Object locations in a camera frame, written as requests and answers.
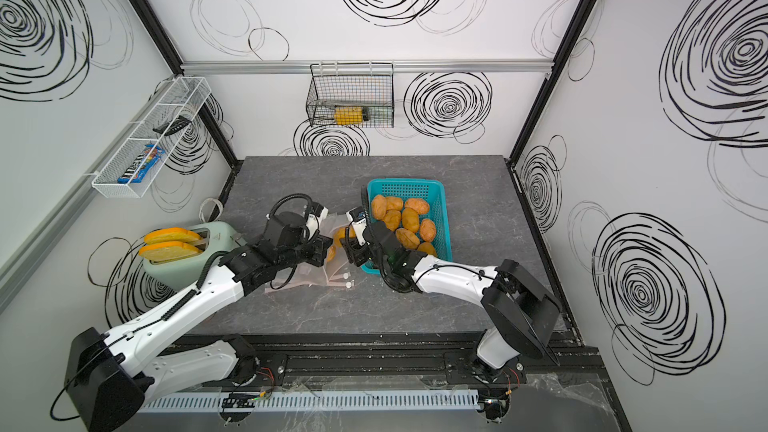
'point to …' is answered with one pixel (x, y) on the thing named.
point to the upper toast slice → (170, 234)
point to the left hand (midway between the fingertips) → (332, 240)
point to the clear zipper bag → (333, 270)
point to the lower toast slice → (169, 251)
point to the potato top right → (419, 205)
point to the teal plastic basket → (433, 192)
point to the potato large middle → (393, 203)
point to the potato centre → (410, 219)
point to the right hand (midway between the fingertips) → (353, 233)
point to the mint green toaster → (218, 237)
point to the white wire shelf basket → (186, 98)
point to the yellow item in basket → (348, 115)
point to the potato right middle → (427, 229)
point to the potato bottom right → (426, 247)
